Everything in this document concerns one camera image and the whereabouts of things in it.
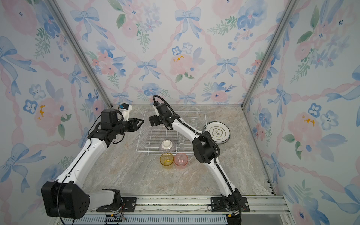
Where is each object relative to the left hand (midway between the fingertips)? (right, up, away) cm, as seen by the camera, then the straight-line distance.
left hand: (141, 119), depth 79 cm
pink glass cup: (+22, -26, +11) cm, 36 cm away
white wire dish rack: (+19, -15, +18) cm, 30 cm away
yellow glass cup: (+13, -26, +11) cm, 31 cm away
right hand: (+4, +2, +19) cm, 20 cm away
